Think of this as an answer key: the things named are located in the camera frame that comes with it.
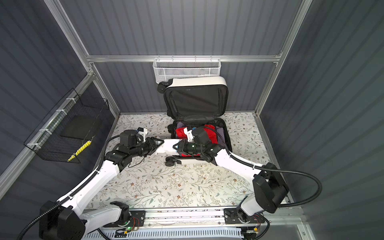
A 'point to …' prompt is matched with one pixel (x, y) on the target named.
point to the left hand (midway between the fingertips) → (163, 142)
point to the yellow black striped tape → (87, 143)
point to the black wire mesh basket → (69, 129)
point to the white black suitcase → (196, 107)
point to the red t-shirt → (180, 133)
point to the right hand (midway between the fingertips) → (174, 148)
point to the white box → (167, 146)
